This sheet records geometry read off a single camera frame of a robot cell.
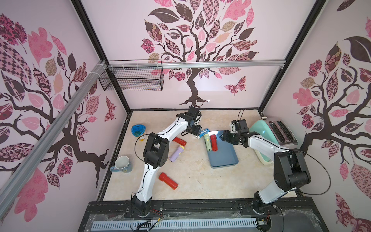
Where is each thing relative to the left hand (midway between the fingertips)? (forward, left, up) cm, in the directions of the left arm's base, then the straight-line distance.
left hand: (195, 133), depth 97 cm
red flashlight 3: (-30, +17, -5) cm, 35 cm away
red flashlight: (-4, +11, -4) cm, 12 cm away
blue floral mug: (-21, +45, -2) cm, 49 cm away
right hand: (-4, -18, +2) cm, 18 cm away
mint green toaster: (-6, -48, +10) cm, 50 cm away
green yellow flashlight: (-4, -9, -4) cm, 11 cm away
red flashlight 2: (-8, -13, -4) cm, 16 cm away
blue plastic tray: (-14, -19, -6) cm, 25 cm away
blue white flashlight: (+3, -6, -3) cm, 7 cm away
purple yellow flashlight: (-13, +13, -5) cm, 19 cm away
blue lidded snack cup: (+1, +39, +3) cm, 39 cm away
